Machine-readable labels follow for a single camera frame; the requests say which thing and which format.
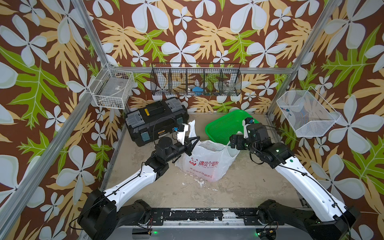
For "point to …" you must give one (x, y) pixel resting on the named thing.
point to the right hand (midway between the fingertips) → (235, 137)
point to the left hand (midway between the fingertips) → (199, 136)
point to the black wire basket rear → (196, 79)
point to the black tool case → (159, 120)
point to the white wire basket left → (112, 88)
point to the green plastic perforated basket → (221, 128)
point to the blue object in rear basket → (197, 90)
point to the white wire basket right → (307, 113)
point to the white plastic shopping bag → (209, 160)
